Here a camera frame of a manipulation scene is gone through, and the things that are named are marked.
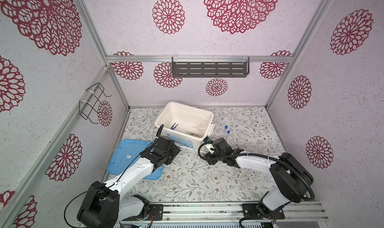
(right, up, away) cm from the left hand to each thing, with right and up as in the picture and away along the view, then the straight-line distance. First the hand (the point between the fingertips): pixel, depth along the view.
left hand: (178, 152), depth 86 cm
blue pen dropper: (-5, +14, +23) cm, 28 cm away
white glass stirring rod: (+8, 0, +8) cm, 12 cm away
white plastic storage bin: (+5, +15, +20) cm, 25 cm away
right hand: (+17, 0, +5) cm, 17 cm away
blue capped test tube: (+28, +12, +3) cm, 30 cm away
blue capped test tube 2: (+29, +12, +1) cm, 32 cm away
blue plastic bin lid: (-34, -1, +10) cm, 35 cm away
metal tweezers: (+7, +10, +17) cm, 21 cm away
